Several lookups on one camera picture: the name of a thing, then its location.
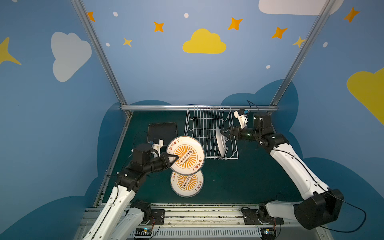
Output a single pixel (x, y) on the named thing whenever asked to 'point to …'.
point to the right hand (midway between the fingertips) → (226, 129)
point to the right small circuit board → (267, 233)
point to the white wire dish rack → (200, 124)
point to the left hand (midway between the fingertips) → (178, 155)
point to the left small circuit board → (142, 232)
